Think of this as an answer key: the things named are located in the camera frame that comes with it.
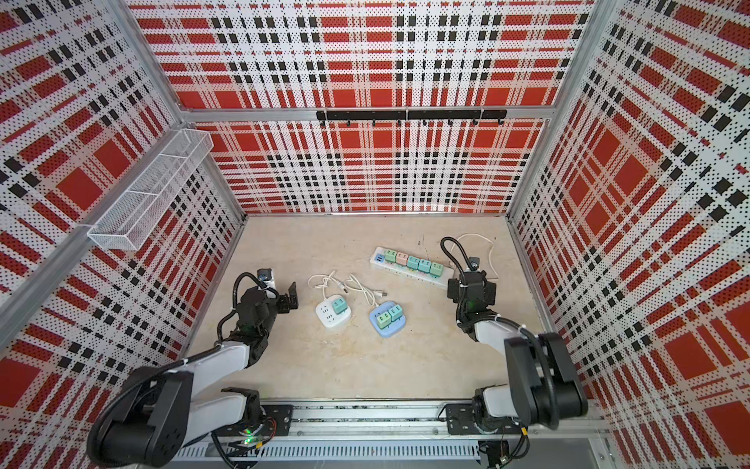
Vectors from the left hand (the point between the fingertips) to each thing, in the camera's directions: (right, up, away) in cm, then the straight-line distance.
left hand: (283, 283), depth 90 cm
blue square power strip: (+36, -13, -2) cm, 38 cm away
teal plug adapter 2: (+18, -7, -2) cm, 20 cm away
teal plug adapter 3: (+35, -8, -4) cm, 37 cm away
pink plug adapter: (+38, +7, +8) cm, 39 cm away
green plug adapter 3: (+32, -10, -6) cm, 34 cm away
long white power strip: (+29, +7, +14) cm, 33 cm away
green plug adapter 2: (+49, +3, +7) cm, 50 cm away
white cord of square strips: (+20, -1, +9) cm, 22 cm away
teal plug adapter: (+45, +5, +7) cm, 46 cm away
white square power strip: (+14, -10, +1) cm, 17 cm away
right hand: (+61, 0, +2) cm, 61 cm away
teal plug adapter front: (+42, +6, +8) cm, 43 cm away
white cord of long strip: (+71, +9, +17) cm, 74 cm away
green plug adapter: (+34, +8, +11) cm, 36 cm away
